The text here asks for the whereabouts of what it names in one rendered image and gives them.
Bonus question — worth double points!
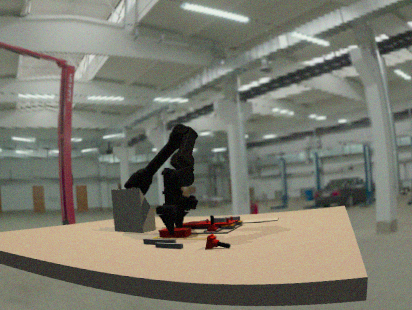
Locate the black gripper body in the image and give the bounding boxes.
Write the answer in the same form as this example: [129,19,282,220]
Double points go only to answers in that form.
[156,187,190,215]

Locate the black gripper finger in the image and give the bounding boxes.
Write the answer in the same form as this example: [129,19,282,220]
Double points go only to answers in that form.
[159,214,179,235]
[174,212,188,228]

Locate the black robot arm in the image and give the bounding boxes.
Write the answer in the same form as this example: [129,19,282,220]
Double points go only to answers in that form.
[124,124,198,210]

